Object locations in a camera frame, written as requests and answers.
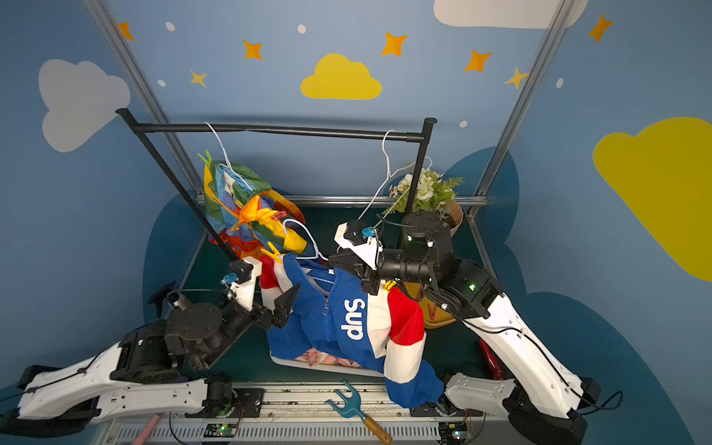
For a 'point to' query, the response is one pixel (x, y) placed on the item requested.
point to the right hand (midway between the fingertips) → (339, 253)
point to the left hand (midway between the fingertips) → (287, 279)
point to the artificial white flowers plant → (435, 194)
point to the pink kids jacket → (314, 358)
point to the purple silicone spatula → (142, 436)
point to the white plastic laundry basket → (324, 367)
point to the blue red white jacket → (382, 332)
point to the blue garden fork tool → (352, 409)
